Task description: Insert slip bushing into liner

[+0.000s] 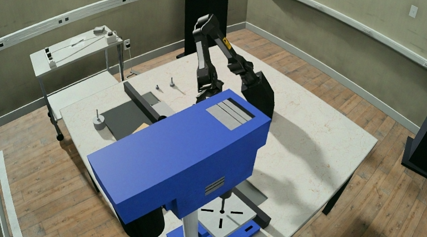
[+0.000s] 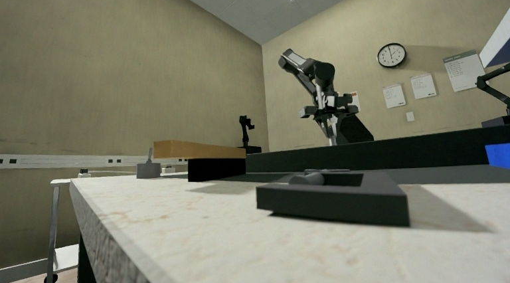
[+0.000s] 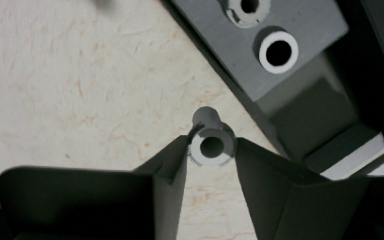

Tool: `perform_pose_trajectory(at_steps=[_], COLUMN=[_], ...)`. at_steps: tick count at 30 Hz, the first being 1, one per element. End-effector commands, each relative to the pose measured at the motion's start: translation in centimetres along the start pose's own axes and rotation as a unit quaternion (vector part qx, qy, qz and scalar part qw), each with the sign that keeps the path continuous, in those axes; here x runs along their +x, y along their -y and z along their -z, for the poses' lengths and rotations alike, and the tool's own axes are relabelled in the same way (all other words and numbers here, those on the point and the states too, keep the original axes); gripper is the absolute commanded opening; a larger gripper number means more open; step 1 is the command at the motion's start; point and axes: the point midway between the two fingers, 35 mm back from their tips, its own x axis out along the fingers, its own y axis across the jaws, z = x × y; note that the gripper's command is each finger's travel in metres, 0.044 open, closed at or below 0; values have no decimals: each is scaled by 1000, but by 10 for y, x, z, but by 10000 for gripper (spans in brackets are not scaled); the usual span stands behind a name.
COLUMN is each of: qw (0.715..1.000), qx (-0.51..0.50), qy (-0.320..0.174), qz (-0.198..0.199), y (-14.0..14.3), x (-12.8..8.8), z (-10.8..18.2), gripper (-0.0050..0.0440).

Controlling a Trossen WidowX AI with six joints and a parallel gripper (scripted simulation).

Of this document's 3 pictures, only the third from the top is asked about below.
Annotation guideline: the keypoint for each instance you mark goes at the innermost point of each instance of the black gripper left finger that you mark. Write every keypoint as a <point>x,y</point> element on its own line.
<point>99,202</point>

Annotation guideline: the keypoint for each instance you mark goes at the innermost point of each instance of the grey flanged bushing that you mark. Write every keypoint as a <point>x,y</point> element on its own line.
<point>204,148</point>

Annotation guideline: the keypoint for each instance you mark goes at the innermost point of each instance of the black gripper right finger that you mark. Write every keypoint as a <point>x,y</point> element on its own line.
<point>286,201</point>

